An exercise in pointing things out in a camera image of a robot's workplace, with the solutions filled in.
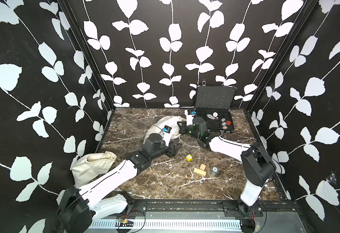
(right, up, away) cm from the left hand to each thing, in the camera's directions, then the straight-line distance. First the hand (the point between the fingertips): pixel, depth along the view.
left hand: (178, 140), depth 75 cm
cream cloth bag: (-50, -15, +2) cm, 52 cm away
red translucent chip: (+40, +9, +35) cm, 54 cm away
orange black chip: (+36, +11, +36) cm, 52 cm away
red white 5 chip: (+36, +5, +32) cm, 48 cm away
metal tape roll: (+21, -18, +7) cm, 29 cm away
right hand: (-1, +11, +12) cm, 16 cm away
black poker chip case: (+31, +24, +39) cm, 55 cm away
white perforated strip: (0, -40, -4) cm, 41 cm away
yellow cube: (+7, -13, +16) cm, 22 cm away
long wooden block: (+13, -21, +13) cm, 28 cm away
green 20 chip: (+36, +8, +35) cm, 51 cm away
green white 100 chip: (+27, +14, +40) cm, 50 cm away
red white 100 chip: (+31, +16, +40) cm, 53 cm away
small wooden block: (+15, -18, +13) cm, 27 cm away
